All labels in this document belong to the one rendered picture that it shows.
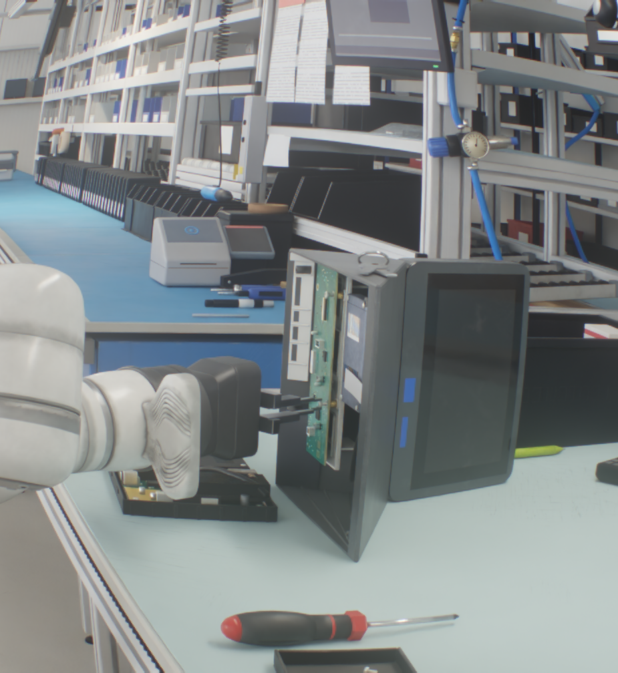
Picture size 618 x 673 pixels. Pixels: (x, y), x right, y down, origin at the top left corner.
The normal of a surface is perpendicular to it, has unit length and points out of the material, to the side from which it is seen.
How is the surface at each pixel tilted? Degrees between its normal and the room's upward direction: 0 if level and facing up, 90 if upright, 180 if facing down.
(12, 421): 73
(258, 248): 32
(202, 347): 90
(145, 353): 90
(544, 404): 90
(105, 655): 90
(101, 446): 102
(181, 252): 41
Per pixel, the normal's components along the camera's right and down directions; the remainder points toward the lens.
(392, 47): -0.73, 0.25
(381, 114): 0.30, 0.16
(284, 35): -0.95, -0.05
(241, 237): 0.22, -0.75
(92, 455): 0.65, 0.54
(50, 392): 0.80, -0.06
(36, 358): 0.64, -0.10
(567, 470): 0.06, -0.99
